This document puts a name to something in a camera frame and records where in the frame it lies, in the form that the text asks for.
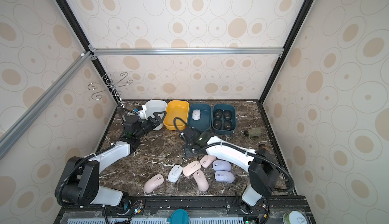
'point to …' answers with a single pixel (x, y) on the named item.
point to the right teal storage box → (224, 118)
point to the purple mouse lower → (225, 176)
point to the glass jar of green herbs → (253, 132)
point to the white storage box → (155, 106)
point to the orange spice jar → (262, 146)
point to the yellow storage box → (177, 109)
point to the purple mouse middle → (220, 165)
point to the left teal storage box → (204, 123)
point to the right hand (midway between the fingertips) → (195, 148)
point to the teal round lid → (180, 216)
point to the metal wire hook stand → (109, 85)
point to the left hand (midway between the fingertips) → (167, 114)
